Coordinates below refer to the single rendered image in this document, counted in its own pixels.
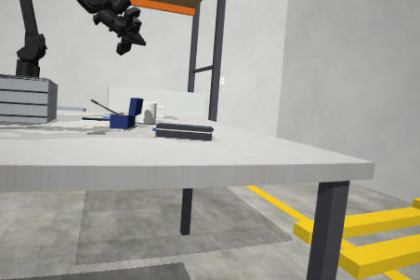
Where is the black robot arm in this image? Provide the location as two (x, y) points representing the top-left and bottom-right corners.
(16, 0), (131, 77)

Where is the white mug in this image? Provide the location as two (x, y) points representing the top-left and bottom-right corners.
(137, 102), (164, 124)

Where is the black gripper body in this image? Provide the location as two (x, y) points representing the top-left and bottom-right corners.
(108, 7), (141, 56)

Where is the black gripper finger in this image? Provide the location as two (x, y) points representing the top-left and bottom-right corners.
(126, 24), (146, 45)
(124, 37), (146, 46)

